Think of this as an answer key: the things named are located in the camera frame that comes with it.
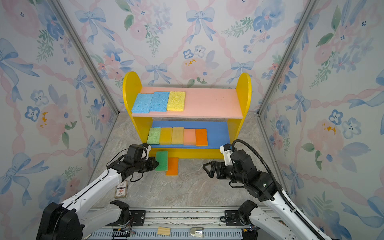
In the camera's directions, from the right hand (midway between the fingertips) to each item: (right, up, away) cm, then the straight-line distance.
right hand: (209, 166), depth 68 cm
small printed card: (-46, -16, +12) cm, 51 cm away
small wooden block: (-21, -32, +3) cm, 38 cm away
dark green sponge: (-25, 0, +17) cm, 30 cm away
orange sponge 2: (-20, -6, +23) cm, 31 cm away
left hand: (-26, -2, +15) cm, 30 cm away
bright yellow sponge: (-23, +12, +18) cm, 32 cm away
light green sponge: (-30, +12, +18) cm, 37 cm away
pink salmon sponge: (-9, +12, +18) cm, 23 cm away
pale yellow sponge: (-16, +13, +19) cm, 28 cm away
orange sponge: (-2, +12, +19) cm, 22 cm away
